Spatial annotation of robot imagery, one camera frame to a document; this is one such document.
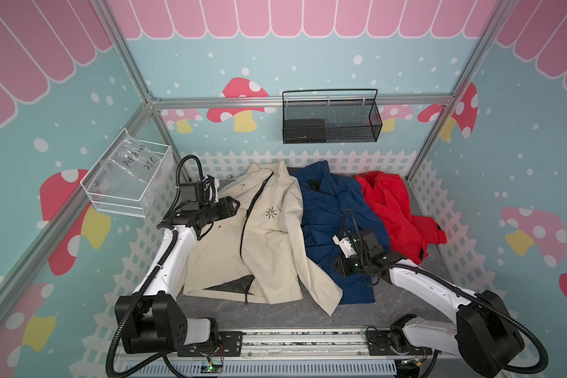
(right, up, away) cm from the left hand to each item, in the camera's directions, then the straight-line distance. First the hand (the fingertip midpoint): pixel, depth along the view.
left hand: (234, 208), depth 82 cm
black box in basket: (+25, +29, +5) cm, 39 cm away
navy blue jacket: (+38, +1, +15) cm, 40 cm away
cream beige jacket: (+7, -18, +10) cm, 22 cm away
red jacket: (+66, -11, +8) cm, 68 cm away
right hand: (+35, -21, +3) cm, 41 cm away
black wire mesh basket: (+44, +37, +17) cm, 60 cm away
